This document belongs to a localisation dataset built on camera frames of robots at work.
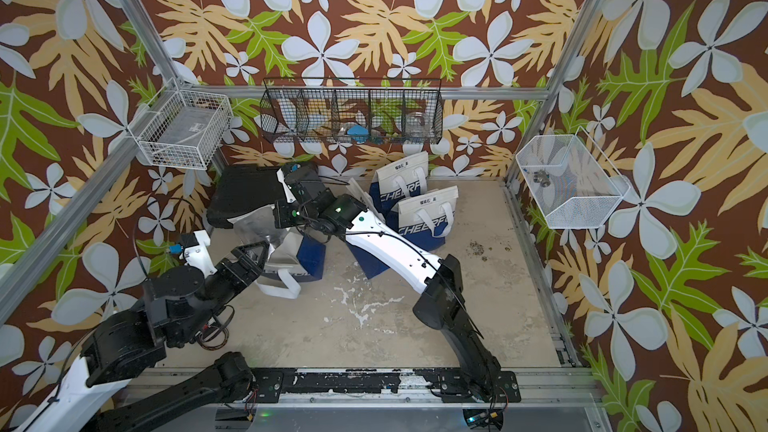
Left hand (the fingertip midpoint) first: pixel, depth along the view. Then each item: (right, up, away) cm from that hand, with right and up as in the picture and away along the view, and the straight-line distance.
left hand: (265, 251), depth 60 cm
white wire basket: (-34, +32, +26) cm, 53 cm away
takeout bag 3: (+37, +6, +22) cm, 43 cm away
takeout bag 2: (+30, +18, +31) cm, 46 cm away
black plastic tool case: (-28, +16, +47) cm, 57 cm away
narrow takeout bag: (+20, -9, +35) cm, 41 cm away
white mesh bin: (+78, +16, +23) cm, 83 cm away
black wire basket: (+14, +42, +38) cm, 58 cm away
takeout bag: (0, -4, +18) cm, 19 cm away
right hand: (-4, +8, +12) cm, 15 cm away
